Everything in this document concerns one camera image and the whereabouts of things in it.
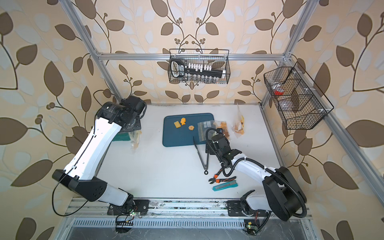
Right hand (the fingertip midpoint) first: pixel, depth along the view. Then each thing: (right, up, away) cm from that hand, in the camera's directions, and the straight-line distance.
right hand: (214, 144), depth 90 cm
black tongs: (-6, -14, -3) cm, 15 cm away
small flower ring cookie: (-14, +9, +15) cm, 23 cm away
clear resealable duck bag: (+16, +11, +4) cm, 20 cm away
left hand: (-43, +12, -19) cm, 48 cm away
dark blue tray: (-23, +7, +16) cm, 29 cm away
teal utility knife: (+9, -21, -9) cm, 24 cm away
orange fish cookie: (-21, +14, +18) cm, 31 cm away
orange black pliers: (-1, -19, -7) cm, 20 cm away
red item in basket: (+35, +30, -7) cm, 47 cm away
